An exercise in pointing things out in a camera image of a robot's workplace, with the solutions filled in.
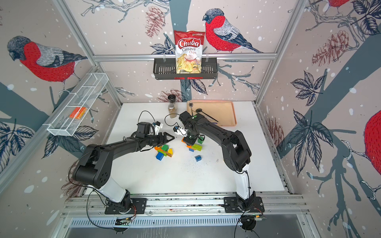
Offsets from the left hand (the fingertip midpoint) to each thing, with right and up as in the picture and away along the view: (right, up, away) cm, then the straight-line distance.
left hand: (173, 136), depth 90 cm
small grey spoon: (+10, +21, +28) cm, 37 cm away
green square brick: (-6, -7, +4) cm, 10 cm away
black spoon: (+17, +17, +25) cm, 34 cm away
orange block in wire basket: (-44, +14, -17) cm, 49 cm away
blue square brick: (-8, -12, 0) cm, 15 cm away
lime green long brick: (-6, -10, 0) cm, 12 cm away
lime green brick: (+15, -7, 0) cm, 16 cm away
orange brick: (+10, -6, 0) cm, 12 cm away
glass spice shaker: (-3, +20, +17) cm, 26 cm away
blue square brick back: (+11, -9, +2) cm, 14 cm away
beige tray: (+36, +16, +25) cm, 47 cm away
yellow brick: (-9, -7, +3) cm, 12 cm away
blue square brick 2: (+15, -13, -1) cm, 20 cm away
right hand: (+10, -2, +1) cm, 10 cm away
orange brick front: (-11, -8, +3) cm, 14 cm away
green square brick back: (+17, -4, +6) cm, 18 cm away
